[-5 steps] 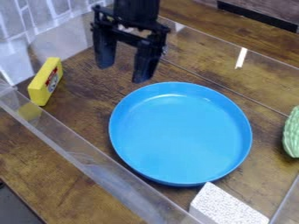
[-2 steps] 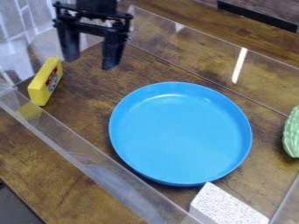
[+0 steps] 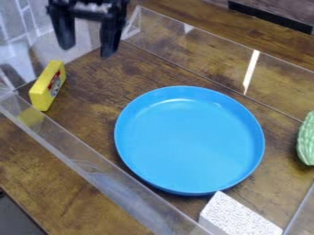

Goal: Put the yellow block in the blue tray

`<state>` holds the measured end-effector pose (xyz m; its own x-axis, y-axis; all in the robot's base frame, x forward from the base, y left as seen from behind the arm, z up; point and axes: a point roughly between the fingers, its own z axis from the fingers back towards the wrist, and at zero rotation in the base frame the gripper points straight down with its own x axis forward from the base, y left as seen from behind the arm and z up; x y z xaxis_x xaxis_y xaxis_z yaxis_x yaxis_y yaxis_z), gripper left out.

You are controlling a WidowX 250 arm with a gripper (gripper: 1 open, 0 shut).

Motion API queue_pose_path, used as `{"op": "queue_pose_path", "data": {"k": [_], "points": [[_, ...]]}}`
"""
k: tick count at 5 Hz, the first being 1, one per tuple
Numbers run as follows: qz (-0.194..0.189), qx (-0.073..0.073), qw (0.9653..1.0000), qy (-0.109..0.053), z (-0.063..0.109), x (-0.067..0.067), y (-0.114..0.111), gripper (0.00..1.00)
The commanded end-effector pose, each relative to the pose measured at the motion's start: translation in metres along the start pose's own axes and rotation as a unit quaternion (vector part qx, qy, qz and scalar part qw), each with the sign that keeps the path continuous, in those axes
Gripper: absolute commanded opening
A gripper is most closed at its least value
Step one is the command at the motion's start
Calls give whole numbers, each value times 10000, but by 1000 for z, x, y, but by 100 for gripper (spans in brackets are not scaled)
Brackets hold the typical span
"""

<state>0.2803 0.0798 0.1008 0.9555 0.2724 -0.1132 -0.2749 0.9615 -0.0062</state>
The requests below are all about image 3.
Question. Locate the yellow block with label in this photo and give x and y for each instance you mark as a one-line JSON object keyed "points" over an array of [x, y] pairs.
{"points": [[47, 86]]}

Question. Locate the green textured object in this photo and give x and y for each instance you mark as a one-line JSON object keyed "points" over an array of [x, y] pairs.
{"points": [[305, 140]]}

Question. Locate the blue round tray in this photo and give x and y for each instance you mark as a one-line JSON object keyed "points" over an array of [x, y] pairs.
{"points": [[189, 140]]}

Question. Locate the clear acrylic enclosure wall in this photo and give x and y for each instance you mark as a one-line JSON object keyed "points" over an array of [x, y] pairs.
{"points": [[59, 166]]}

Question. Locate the white speckled foam block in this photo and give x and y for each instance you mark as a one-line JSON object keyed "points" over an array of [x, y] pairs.
{"points": [[227, 217]]}

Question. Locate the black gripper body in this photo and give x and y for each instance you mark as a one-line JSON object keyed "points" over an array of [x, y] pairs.
{"points": [[88, 9]]}

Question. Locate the black bar on table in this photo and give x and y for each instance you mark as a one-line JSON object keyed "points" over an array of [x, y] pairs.
{"points": [[283, 21]]}

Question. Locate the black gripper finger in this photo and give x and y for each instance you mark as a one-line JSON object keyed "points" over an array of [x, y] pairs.
{"points": [[63, 24], [110, 33]]}

